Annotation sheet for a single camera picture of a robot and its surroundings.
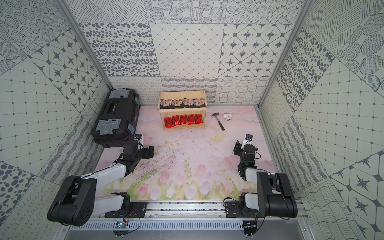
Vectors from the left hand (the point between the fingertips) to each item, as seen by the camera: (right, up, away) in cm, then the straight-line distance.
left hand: (145, 145), depth 91 cm
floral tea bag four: (+33, +27, +2) cm, 43 cm away
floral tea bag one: (+12, +26, +1) cm, 29 cm away
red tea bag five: (+33, +17, +17) cm, 40 cm away
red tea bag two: (+16, +16, +16) cm, 27 cm away
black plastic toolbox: (-16, +16, -3) cm, 23 cm away
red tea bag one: (+12, +14, +13) cm, 23 cm away
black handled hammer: (+49, +13, +18) cm, 54 cm away
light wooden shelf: (+22, +28, +4) cm, 36 cm away
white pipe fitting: (+56, +18, +19) cm, 62 cm away
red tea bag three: (+22, +16, +16) cm, 32 cm away
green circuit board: (-5, -35, -20) cm, 41 cm away
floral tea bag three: (+26, +27, +2) cm, 38 cm away
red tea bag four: (+27, +16, +16) cm, 35 cm away
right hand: (+61, +1, 0) cm, 61 cm away
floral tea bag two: (+19, +26, +1) cm, 32 cm away
